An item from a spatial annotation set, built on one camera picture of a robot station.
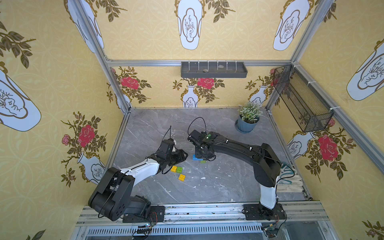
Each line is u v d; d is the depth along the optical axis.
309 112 0.83
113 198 0.42
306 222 0.77
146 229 0.72
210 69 0.92
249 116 0.95
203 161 0.91
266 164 0.48
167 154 0.70
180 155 0.79
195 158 0.78
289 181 0.83
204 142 0.63
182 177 0.84
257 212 0.73
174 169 0.87
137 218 0.68
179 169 0.87
